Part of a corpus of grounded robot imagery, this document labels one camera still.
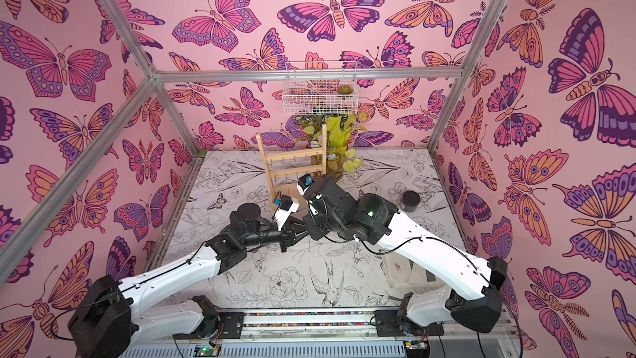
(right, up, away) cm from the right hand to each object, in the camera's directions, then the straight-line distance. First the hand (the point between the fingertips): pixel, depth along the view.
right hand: (310, 214), depth 67 cm
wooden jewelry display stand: (-12, +12, +26) cm, 31 cm away
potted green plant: (+10, +28, +27) cm, 40 cm away
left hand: (+1, -5, +5) cm, 7 cm away
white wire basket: (+3, +44, +29) cm, 53 cm away
